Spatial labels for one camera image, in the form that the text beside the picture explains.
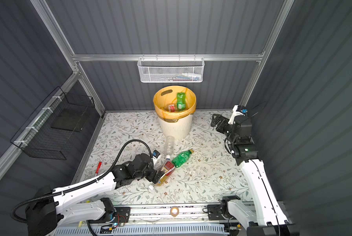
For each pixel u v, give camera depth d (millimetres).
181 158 914
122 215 724
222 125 618
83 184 476
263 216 378
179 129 929
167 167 835
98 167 906
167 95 984
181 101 963
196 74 908
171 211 747
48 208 403
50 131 720
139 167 610
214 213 738
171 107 991
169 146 989
